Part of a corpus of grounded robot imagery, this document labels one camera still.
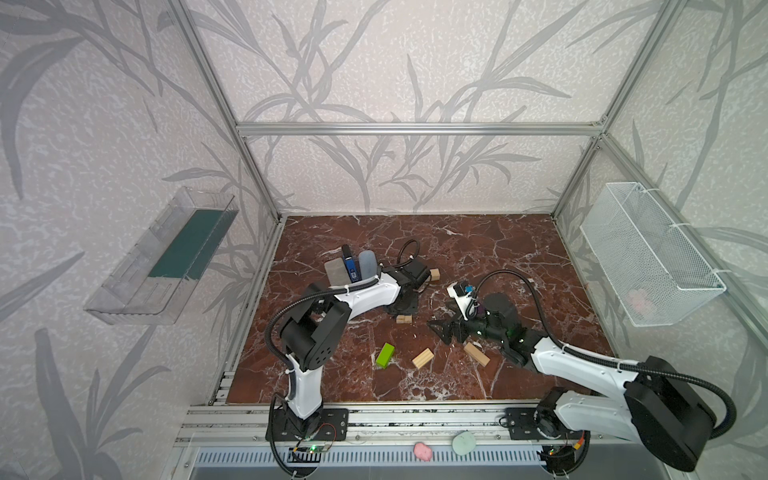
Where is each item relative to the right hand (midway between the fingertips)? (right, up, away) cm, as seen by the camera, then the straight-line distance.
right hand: (438, 304), depth 82 cm
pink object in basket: (+49, +2, -8) cm, 50 cm away
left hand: (-7, -1, +11) cm, 14 cm away
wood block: (+1, +6, +20) cm, 21 cm away
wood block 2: (-10, -7, +9) cm, 15 cm away
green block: (-15, -15, +2) cm, 21 cm away
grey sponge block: (-33, +7, +20) cm, 39 cm away
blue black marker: (-28, +9, +18) cm, 34 cm away
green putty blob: (+5, -30, -12) cm, 33 cm away
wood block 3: (-4, -16, +3) cm, 17 cm away
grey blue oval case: (-22, +10, +21) cm, 33 cm away
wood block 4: (+11, -15, +3) cm, 19 cm away
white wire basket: (+44, +11, -19) cm, 49 cm away
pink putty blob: (-5, -31, -14) cm, 34 cm away
